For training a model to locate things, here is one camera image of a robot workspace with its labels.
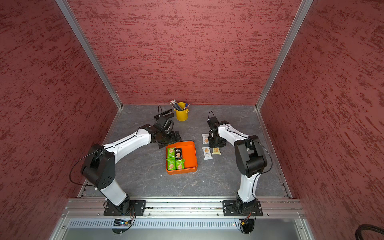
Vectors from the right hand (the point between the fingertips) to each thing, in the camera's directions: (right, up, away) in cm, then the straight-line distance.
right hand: (215, 147), depth 94 cm
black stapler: (-35, +22, +20) cm, 46 cm away
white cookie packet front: (-6, -3, -1) cm, 7 cm away
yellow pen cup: (-23, +21, +15) cm, 35 cm away
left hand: (-26, +4, -6) cm, 27 cm away
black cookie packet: (-24, -4, -2) cm, 24 cm away
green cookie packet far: (-28, -2, -3) cm, 29 cm away
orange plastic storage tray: (-18, -4, 0) cm, 18 cm away
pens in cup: (-28, +30, +6) cm, 41 cm away
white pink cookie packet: (-6, +5, +6) cm, 10 cm away
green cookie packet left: (-27, -8, -8) cm, 30 cm away
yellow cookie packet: (0, -2, -2) cm, 3 cm away
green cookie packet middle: (-22, -8, -7) cm, 25 cm away
